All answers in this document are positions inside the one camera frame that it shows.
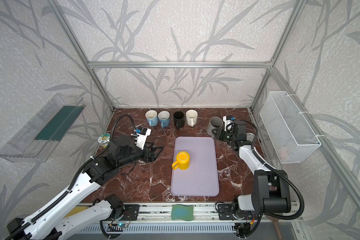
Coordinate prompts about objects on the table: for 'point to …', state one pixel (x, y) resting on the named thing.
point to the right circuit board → (241, 229)
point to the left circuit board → (115, 227)
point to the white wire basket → (290, 135)
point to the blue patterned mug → (164, 117)
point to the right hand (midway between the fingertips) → (213, 126)
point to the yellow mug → (183, 162)
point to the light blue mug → (152, 116)
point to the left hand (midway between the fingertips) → (160, 142)
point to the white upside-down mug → (191, 117)
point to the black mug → (178, 119)
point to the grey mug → (215, 122)
